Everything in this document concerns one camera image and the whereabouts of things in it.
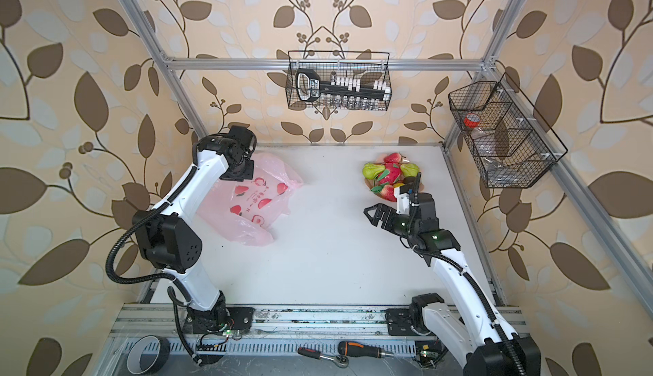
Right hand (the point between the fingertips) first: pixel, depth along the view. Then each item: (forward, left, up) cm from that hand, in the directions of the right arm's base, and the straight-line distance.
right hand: (374, 215), depth 80 cm
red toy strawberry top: (+30, -12, -8) cm, 33 cm away
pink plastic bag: (+13, +48, -15) cm, 52 cm away
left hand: (+15, +46, +5) cm, 48 cm away
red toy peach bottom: (+13, -7, -7) cm, 17 cm away
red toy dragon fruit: (+22, -10, -7) cm, 25 cm away
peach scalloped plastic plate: (+21, -2, -11) cm, 24 cm away
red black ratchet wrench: (-36, +12, -13) cm, 40 cm away
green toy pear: (+23, -2, -6) cm, 24 cm away
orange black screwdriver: (-34, +7, -13) cm, 37 cm away
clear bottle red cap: (+23, -33, +18) cm, 44 cm away
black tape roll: (-33, +66, -16) cm, 76 cm away
